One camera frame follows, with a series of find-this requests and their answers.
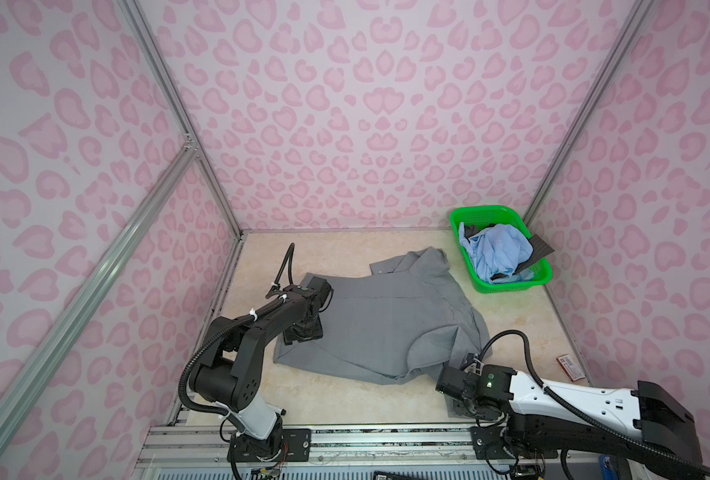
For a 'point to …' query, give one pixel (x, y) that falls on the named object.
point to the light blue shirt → (498, 252)
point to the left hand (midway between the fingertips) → (306, 332)
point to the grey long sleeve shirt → (403, 323)
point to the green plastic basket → (464, 218)
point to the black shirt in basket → (540, 249)
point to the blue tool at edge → (608, 473)
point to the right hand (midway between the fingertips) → (462, 411)
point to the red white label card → (570, 368)
